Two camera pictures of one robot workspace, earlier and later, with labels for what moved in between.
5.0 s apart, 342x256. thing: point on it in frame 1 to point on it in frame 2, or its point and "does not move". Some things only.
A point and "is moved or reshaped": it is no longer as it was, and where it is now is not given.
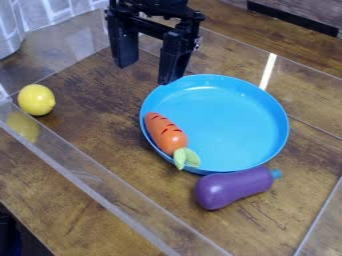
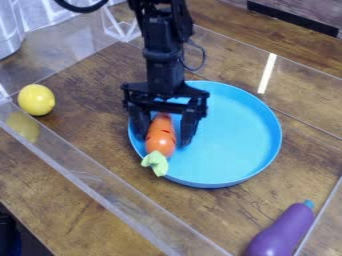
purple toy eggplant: (216, 189) to (277, 240)
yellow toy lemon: (36, 99) does not move
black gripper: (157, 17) to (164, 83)
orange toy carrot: (169, 139) is moved or reshaped
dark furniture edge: (291, 18) does not move
